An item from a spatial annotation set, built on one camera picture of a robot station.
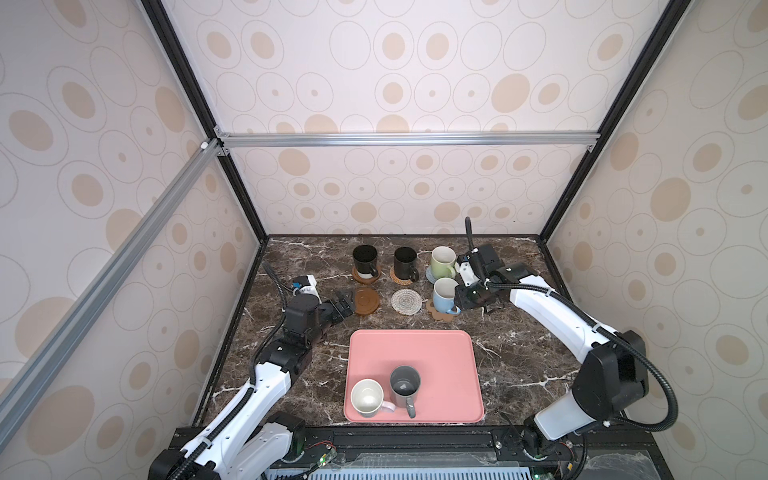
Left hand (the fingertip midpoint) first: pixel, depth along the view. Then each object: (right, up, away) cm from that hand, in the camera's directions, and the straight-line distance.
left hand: (351, 292), depth 78 cm
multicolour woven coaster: (+16, -5, +22) cm, 27 cm away
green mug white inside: (+28, +8, +22) cm, 36 cm away
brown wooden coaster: (+3, -5, +22) cm, 22 cm away
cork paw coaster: (+26, -9, +19) cm, 33 cm away
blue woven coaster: (+24, +4, +28) cm, 37 cm away
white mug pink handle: (+4, -29, +3) cm, 29 cm away
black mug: (+2, +8, +22) cm, 24 cm away
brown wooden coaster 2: (+1, +2, +27) cm, 27 cm away
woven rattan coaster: (+13, +2, +28) cm, 31 cm away
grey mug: (+14, -26, +3) cm, 29 cm away
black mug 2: (+16, +8, +24) cm, 30 cm away
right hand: (+31, -3, +8) cm, 32 cm away
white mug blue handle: (+27, -2, +12) cm, 29 cm away
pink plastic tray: (+27, -27, +3) cm, 38 cm away
